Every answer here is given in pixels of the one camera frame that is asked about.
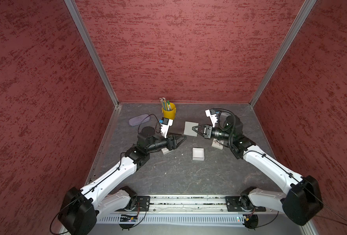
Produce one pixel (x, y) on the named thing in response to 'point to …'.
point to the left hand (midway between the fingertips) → (183, 139)
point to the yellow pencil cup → (169, 114)
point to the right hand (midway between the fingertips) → (192, 131)
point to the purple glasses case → (137, 119)
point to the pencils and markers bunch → (165, 105)
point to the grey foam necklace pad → (188, 129)
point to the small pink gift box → (165, 151)
